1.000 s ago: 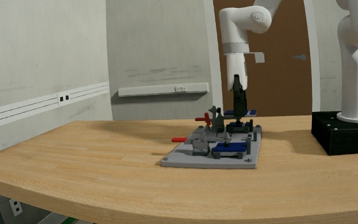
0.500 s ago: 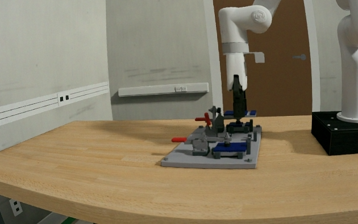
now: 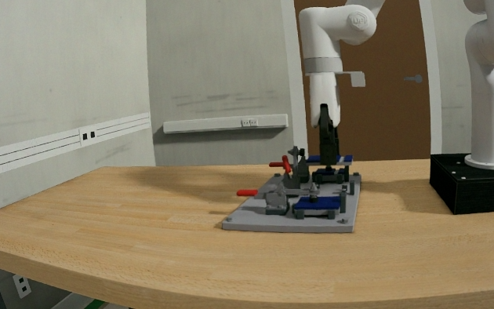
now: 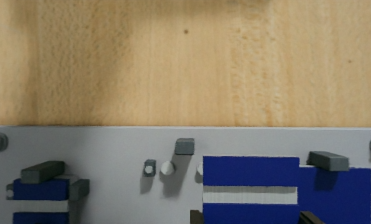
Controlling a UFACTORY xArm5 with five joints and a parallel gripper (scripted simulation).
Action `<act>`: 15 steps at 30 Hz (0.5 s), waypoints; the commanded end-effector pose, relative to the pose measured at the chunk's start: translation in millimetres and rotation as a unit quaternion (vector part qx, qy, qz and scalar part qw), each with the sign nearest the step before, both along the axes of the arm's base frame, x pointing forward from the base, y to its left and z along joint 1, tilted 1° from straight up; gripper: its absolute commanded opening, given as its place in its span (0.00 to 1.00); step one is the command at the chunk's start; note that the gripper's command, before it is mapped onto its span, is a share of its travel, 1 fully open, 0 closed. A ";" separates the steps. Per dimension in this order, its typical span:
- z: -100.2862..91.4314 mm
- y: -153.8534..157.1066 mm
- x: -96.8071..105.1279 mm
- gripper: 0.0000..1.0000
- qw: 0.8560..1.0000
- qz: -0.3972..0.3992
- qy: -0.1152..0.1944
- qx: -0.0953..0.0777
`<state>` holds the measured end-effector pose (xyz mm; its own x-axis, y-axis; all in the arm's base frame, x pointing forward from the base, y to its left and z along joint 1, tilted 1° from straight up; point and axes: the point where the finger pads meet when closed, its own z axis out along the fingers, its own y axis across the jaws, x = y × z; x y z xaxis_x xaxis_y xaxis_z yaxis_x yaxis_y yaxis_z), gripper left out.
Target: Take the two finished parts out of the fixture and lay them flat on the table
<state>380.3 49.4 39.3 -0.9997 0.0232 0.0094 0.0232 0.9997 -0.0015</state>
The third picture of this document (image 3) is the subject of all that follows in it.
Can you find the blue part with slot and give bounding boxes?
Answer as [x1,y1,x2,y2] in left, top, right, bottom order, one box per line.
[306,155,353,166]

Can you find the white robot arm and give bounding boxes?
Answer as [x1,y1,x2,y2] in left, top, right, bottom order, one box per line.
[299,0,494,170]

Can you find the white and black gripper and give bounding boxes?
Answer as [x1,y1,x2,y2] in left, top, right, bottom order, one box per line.
[305,72,343,165]

